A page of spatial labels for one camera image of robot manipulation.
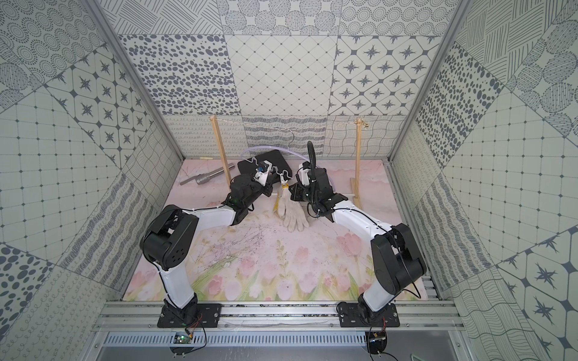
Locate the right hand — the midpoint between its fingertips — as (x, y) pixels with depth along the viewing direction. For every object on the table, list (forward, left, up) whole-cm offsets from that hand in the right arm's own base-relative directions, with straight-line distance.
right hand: (291, 189), depth 87 cm
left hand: (+6, +4, +3) cm, 8 cm away
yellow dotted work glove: (+1, +7, -13) cm, 15 cm away
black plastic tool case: (+5, +5, +6) cm, 10 cm away
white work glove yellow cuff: (-4, -1, -10) cm, 11 cm away
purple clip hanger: (+2, +7, +10) cm, 12 cm away
